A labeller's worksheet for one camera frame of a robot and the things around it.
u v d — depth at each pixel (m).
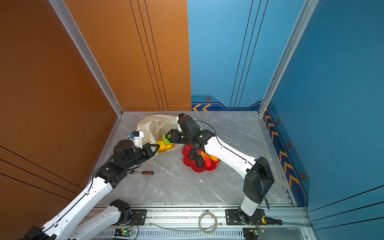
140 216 0.74
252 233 0.70
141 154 0.65
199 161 0.89
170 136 0.71
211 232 0.70
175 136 0.67
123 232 0.71
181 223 0.73
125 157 0.57
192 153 0.93
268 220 0.70
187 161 0.91
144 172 0.88
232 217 0.72
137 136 0.68
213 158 0.89
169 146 0.94
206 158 0.89
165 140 0.74
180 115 0.71
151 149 0.66
